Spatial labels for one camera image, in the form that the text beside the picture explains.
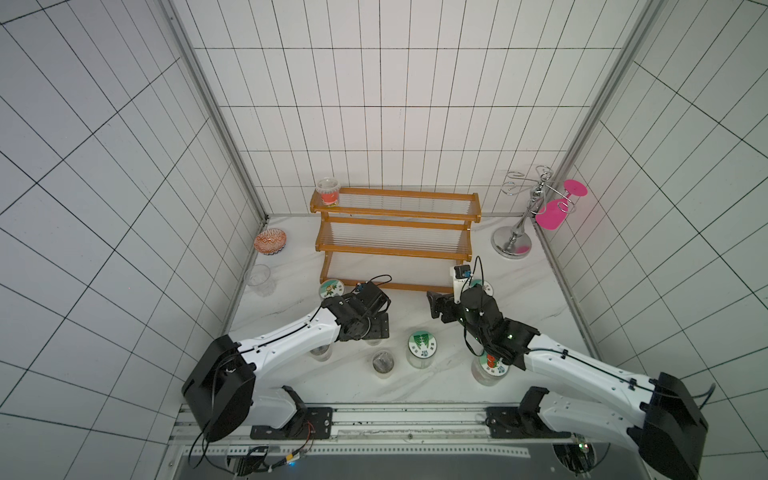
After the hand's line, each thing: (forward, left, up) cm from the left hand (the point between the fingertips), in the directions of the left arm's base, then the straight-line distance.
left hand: (366, 334), depth 82 cm
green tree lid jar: (-5, -15, +2) cm, 16 cm away
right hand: (+8, -18, +10) cm, 22 cm away
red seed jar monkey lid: (+14, +11, +2) cm, 18 cm away
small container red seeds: (+30, +10, +28) cm, 42 cm away
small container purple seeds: (0, -2, -6) cm, 6 cm away
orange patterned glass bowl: (+38, +39, -5) cm, 54 cm away
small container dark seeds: (-5, +12, 0) cm, 13 cm away
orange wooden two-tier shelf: (+27, -13, +9) cm, 31 cm away
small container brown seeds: (-7, -5, 0) cm, 9 cm away
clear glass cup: (+20, +37, -3) cm, 42 cm away
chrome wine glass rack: (+38, -53, -4) cm, 66 cm away
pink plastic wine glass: (+36, -60, +12) cm, 71 cm away
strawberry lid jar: (-10, -32, +2) cm, 33 cm away
